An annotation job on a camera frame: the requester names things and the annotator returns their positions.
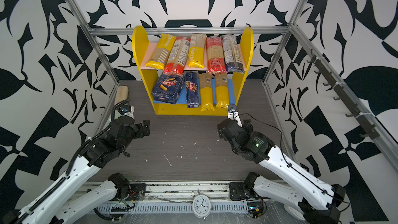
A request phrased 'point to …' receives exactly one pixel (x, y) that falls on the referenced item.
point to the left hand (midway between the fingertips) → (139, 119)
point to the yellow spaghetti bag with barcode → (222, 90)
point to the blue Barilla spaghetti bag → (193, 88)
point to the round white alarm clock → (201, 206)
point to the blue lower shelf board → (231, 95)
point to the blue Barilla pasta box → (168, 88)
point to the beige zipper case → (122, 94)
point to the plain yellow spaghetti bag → (206, 95)
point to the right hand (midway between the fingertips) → (233, 123)
